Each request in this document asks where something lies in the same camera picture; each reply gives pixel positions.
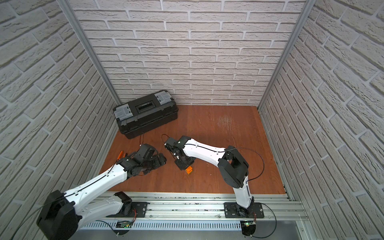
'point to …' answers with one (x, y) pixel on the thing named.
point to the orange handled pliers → (120, 155)
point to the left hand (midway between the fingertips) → (163, 160)
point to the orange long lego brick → (189, 170)
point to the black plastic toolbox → (142, 116)
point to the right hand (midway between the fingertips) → (188, 165)
